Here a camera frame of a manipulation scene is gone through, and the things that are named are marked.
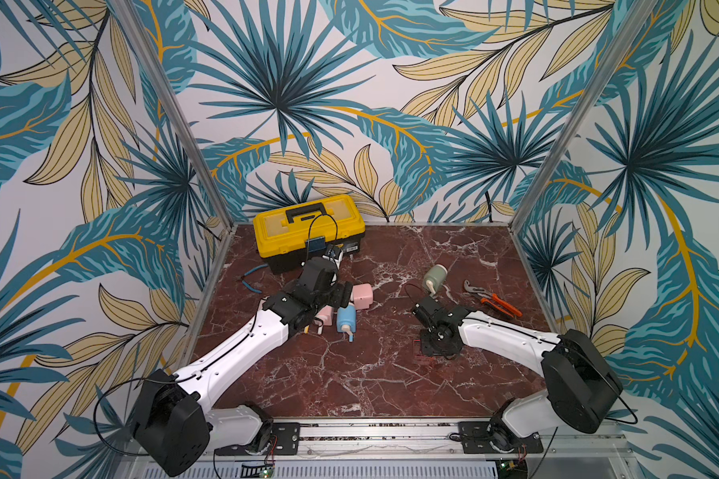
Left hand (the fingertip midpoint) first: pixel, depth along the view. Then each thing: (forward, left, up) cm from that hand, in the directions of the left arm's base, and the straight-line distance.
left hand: (334, 283), depth 81 cm
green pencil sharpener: (+10, -31, -10) cm, 34 cm away
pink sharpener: (+3, -8, -11) cm, 14 cm away
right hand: (-10, -28, -17) cm, 35 cm away
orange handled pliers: (+6, -51, -18) cm, 54 cm away
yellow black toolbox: (+19, +18, -1) cm, 26 cm away
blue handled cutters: (+10, +31, -18) cm, 37 cm away
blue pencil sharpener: (-5, -3, -11) cm, 13 cm away
